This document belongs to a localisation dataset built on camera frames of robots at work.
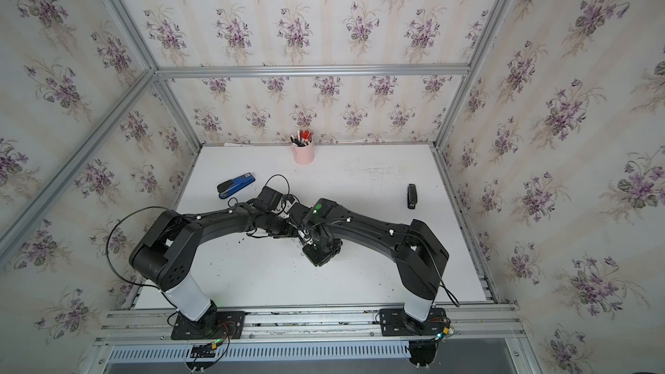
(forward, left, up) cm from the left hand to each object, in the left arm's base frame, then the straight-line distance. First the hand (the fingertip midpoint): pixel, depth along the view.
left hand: (301, 239), depth 90 cm
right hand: (-10, -8, +7) cm, 15 cm away
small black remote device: (+16, -42, +4) cm, 45 cm away
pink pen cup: (+36, +1, +5) cm, 37 cm away
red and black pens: (+42, +1, +10) cm, 43 cm away
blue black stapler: (+21, +31, +3) cm, 37 cm away
